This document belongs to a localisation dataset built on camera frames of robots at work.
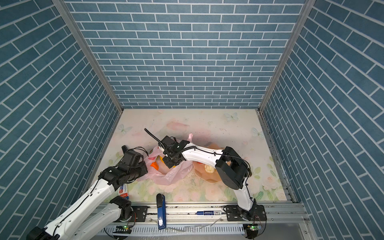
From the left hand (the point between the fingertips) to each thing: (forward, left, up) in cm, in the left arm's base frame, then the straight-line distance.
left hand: (147, 168), depth 82 cm
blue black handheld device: (-15, -8, -5) cm, 18 cm away
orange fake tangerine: (+3, -3, -3) cm, 5 cm away
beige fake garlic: (-1, -34, -1) cm, 34 cm away
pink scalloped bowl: (-2, -34, -4) cm, 34 cm away
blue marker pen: (-21, -33, -6) cm, 40 cm away
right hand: (+5, -10, -1) cm, 11 cm away
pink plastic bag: (-3, -6, -1) cm, 7 cm away
